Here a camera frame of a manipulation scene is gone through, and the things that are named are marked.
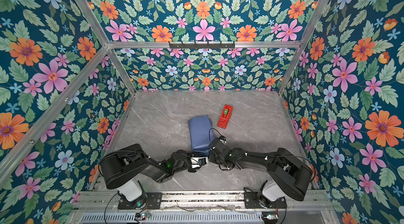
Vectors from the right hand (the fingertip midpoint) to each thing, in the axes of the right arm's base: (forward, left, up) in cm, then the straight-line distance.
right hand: (207, 156), depth 86 cm
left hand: (+1, +1, +2) cm, 2 cm away
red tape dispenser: (+24, -11, +3) cm, 27 cm away
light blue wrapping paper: (+12, +3, +4) cm, 13 cm away
